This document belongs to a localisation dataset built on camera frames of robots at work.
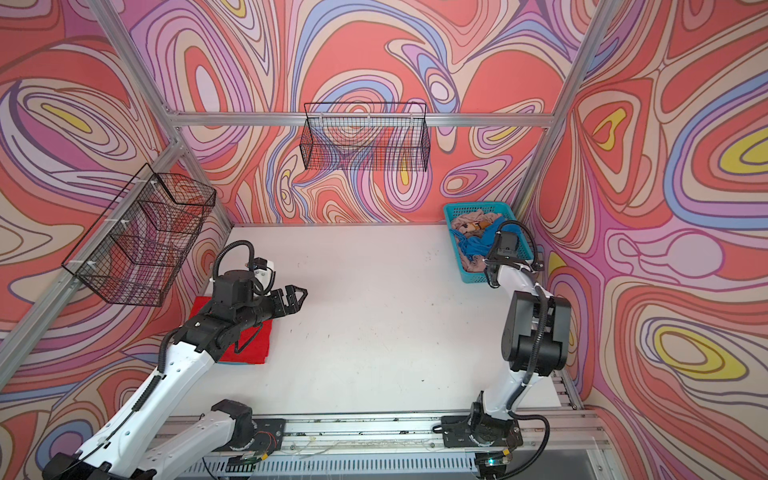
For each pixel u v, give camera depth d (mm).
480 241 1036
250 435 690
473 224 1113
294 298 678
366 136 979
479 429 678
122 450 388
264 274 688
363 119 864
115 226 689
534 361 442
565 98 838
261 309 628
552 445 690
